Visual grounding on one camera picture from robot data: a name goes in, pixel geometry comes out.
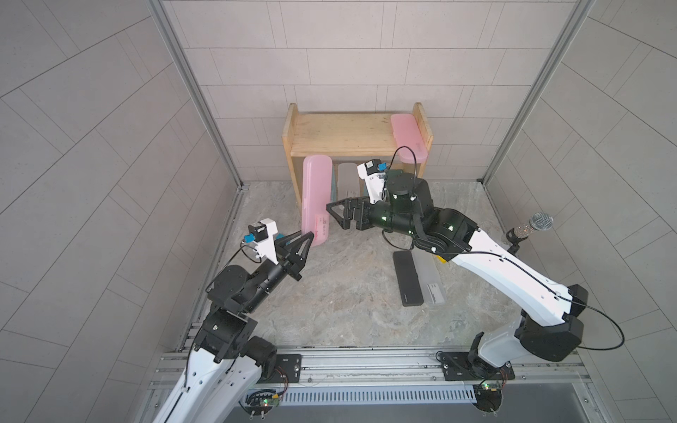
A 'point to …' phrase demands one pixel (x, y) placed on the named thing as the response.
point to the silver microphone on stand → (539, 221)
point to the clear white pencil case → (430, 278)
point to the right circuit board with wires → (487, 397)
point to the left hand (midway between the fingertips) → (314, 235)
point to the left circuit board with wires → (262, 401)
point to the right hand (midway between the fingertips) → (338, 207)
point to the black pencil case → (407, 278)
